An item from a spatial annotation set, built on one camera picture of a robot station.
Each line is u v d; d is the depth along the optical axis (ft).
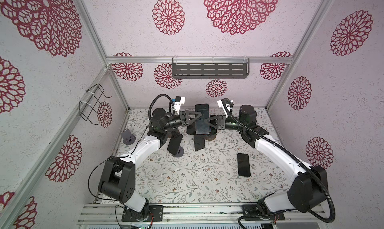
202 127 2.30
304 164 1.44
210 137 3.34
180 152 3.12
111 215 2.44
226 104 2.17
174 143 2.90
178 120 2.17
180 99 2.26
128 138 3.19
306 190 1.38
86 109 2.40
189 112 2.21
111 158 1.48
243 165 2.97
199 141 3.36
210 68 3.05
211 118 2.28
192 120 2.16
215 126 2.20
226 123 2.10
